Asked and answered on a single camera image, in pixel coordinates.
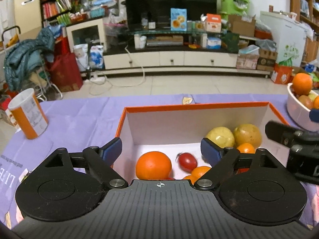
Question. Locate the orange in bowl front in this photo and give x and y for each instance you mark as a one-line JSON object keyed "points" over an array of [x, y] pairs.
{"points": [[315, 103]]}

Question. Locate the orange in bowl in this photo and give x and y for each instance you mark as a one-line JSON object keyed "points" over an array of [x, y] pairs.
{"points": [[302, 84], [315, 103]]}

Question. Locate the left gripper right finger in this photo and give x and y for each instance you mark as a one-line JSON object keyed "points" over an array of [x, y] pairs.
{"points": [[255, 188]]}

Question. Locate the orange white canister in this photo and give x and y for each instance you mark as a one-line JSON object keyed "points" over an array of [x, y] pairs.
{"points": [[28, 113]]}

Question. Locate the small orange tangerine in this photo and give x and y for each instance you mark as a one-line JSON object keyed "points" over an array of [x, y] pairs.
{"points": [[246, 148]]}

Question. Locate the small orange tomato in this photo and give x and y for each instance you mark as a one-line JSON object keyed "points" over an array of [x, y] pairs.
{"points": [[200, 171], [192, 178]]}

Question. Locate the white glass-door small cabinet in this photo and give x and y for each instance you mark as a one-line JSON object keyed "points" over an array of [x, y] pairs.
{"points": [[88, 31]]}

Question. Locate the blue snack bag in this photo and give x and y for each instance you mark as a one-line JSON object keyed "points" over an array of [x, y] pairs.
{"points": [[178, 19]]}

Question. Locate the brown kiwi in bowl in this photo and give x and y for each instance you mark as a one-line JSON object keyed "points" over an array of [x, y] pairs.
{"points": [[305, 101]]}

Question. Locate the large orange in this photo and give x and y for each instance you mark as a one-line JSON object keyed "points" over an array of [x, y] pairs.
{"points": [[153, 165]]}

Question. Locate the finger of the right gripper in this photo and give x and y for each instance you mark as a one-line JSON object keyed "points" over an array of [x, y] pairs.
{"points": [[314, 115]]}

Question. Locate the brown wooden shelf unit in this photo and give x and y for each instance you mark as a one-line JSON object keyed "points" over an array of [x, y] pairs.
{"points": [[307, 13]]}

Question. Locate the red cherry tomato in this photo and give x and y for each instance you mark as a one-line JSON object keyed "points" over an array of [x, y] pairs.
{"points": [[187, 162]]}

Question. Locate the red gift bag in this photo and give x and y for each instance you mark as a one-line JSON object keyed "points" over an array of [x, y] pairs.
{"points": [[64, 71]]}

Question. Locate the blue puffer jacket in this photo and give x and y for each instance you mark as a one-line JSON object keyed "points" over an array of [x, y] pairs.
{"points": [[26, 56]]}

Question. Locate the orange in bowl back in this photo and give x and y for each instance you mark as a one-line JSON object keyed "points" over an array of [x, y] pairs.
{"points": [[302, 84]]}

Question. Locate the white floor air conditioner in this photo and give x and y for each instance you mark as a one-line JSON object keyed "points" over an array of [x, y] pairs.
{"points": [[27, 15]]}

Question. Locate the yellow-green passion fruit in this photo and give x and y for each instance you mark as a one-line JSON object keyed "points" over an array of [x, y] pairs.
{"points": [[221, 136]]}

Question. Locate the brown cardboard box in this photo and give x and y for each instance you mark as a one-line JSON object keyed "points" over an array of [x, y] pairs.
{"points": [[242, 25]]}

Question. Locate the orange white carton box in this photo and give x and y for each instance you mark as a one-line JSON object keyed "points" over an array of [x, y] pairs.
{"points": [[213, 23]]}

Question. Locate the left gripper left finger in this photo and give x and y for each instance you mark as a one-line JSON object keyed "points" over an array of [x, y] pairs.
{"points": [[69, 185]]}

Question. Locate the dark bookshelf with books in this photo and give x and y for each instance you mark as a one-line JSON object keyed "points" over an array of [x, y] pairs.
{"points": [[55, 12]]}

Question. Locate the purple floral tablecloth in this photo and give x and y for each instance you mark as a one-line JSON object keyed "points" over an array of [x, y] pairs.
{"points": [[76, 124]]}

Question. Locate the orange cardboard box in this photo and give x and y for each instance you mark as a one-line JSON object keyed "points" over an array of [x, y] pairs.
{"points": [[173, 129]]}

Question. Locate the white tv cabinet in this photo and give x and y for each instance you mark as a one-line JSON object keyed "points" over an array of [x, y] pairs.
{"points": [[163, 52]]}

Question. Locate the white plastic colander bowl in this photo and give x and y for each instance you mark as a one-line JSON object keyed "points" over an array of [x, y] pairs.
{"points": [[299, 113]]}

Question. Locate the white chest freezer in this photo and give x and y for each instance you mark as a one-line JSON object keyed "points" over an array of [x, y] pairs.
{"points": [[289, 36]]}

